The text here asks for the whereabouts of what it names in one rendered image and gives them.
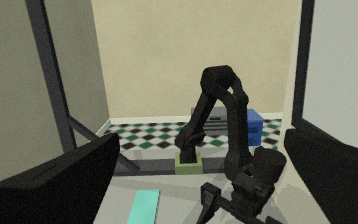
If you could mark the cream wall panel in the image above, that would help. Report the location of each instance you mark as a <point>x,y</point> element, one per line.
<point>291,194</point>

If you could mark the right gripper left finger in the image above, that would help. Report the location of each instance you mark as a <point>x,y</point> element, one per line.
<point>68,189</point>

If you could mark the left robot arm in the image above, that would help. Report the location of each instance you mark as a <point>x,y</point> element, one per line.
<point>266,165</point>

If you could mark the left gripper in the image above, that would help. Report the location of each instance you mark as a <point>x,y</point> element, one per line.
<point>211,200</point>

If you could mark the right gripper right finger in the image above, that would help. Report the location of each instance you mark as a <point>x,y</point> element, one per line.
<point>329,169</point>

